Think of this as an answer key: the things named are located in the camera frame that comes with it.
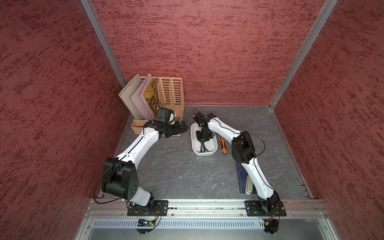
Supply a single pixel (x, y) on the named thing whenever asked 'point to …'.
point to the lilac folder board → (139, 101)
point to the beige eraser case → (249, 185)
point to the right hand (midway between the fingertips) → (202, 142)
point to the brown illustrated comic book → (152, 95)
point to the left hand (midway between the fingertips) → (181, 132)
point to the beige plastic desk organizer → (167, 92)
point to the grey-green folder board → (126, 95)
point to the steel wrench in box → (204, 149)
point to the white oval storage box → (211, 144)
